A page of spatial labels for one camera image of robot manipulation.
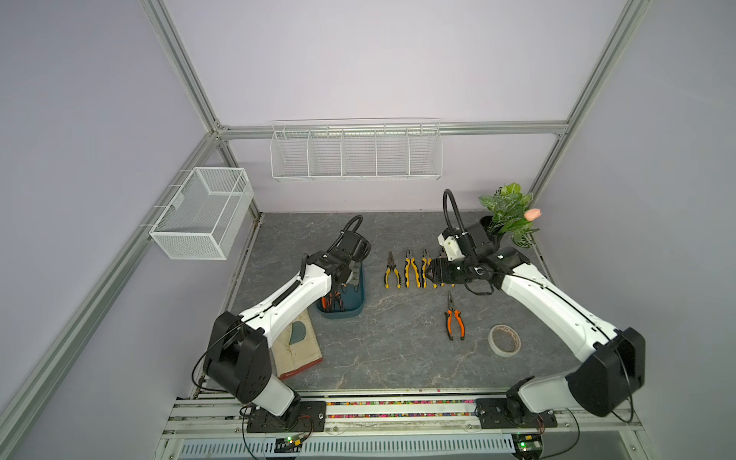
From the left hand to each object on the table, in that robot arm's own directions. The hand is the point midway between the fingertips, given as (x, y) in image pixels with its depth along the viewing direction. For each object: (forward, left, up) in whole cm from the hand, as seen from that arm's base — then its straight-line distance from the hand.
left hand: (344, 271), depth 85 cm
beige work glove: (-17, +15, -15) cm, 27 cm away
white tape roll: (-19, -47, -15) cm, 53 cm away
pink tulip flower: (+6, -55, +14) cm, 57 cm away
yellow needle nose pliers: (+11, -16, -15) cm, 25 cm away
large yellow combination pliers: (+13, -23, -14) cm, 30 cm away
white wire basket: (+16, +40, +11) cm, 45 cm away
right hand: (-4, -26, +3) cm, 26 cm away
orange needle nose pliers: (-10, -32, -14) cm, 37 cm away
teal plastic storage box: (0, -1, -16) cm, 16 cm away
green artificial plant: (+16, -53, +8) cm, 56 cm away
